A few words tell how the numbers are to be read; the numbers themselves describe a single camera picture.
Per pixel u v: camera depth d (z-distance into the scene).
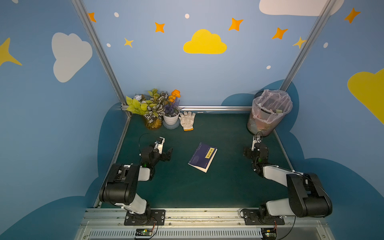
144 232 0.72
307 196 0.44
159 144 0.80
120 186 0.45
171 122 1.12
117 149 1.05
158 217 0.76
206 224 0.73
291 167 0.98
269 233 0.72
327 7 0.70
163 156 0.84
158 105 0.90
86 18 0.72
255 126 1.02
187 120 1.18
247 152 0.86
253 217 0.74
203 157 0.96
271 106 1.05
